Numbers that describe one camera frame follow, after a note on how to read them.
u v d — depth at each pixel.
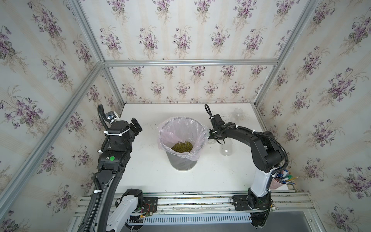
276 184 0.70
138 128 0.63
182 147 0.91
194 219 0.70
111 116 0.55
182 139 0.91
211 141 0.95
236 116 1.01
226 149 0.91
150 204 0.73
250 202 0.66
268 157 0.50
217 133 0.74
